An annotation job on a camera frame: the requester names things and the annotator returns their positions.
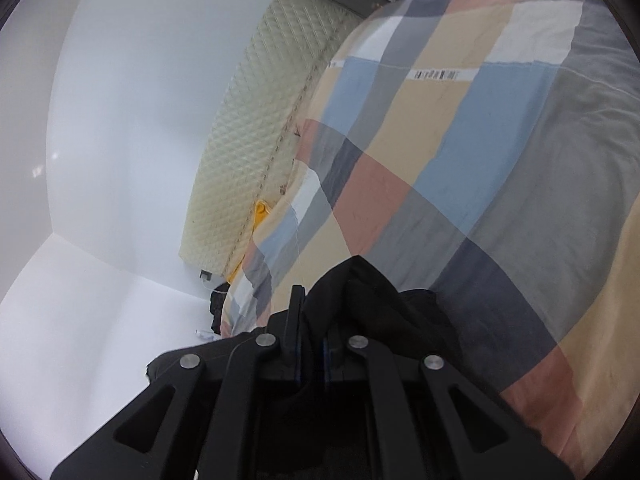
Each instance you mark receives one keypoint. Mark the checkered quilt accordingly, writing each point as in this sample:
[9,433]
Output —
[450,160]

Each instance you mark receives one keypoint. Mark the black puffer jacket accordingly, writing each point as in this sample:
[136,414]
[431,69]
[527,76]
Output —
[380,300]

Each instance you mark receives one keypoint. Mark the quilted cream headboard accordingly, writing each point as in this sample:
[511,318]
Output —
[250,135]

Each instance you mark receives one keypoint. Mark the black bag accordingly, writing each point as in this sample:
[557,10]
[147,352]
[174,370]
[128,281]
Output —
[218,305]

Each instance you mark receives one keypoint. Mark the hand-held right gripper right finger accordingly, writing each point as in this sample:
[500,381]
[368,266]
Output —
[327,355]

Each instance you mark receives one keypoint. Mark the white bottle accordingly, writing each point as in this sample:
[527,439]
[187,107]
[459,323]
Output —
[205,334]

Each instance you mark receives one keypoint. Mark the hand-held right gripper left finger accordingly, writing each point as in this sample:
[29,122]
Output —
[287,330]

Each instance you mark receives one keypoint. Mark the grey wall socket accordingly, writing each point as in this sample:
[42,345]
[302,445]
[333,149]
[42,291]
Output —
[205,275]

